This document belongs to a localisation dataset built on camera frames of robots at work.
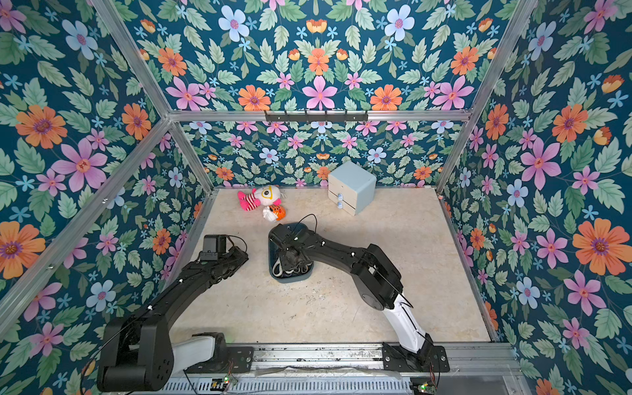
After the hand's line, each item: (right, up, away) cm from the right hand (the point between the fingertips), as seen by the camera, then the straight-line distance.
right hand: (290, 262), depth 90 cm
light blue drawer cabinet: (+23, +28, +9) cm, 38 cm away
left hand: (-16, +3, 0) cm, 16 cm away
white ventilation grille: (-2, -32, -19) cm, 37 cm away
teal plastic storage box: (-7, +2, +4) cm, 8 cm away
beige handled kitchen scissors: (+5, -1, -1) cm, 5 cm away
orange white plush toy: (-10, +18, +15) cm, 25 cm away
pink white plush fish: (-14, +26, +18) cm, 34 cm away
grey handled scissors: (-3, -2, -1) cm, 4 cm away
